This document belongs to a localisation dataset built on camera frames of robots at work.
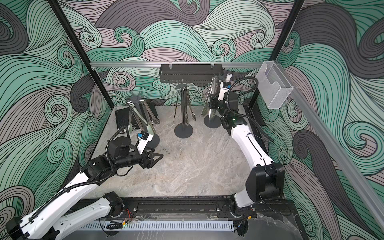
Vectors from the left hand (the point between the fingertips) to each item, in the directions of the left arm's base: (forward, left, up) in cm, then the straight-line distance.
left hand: (158, 151), depth 68 cm
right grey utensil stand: (+37, -32, -23) cm, 55 cm away
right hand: (+28, -25, +10) cm, 39 cm away
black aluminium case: (+41, +37, -23) cm, 60 cm away
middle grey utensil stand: (+29, -10, -24) cm, 39 cm away
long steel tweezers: (+56, -4, -25) cm, 61 cm away
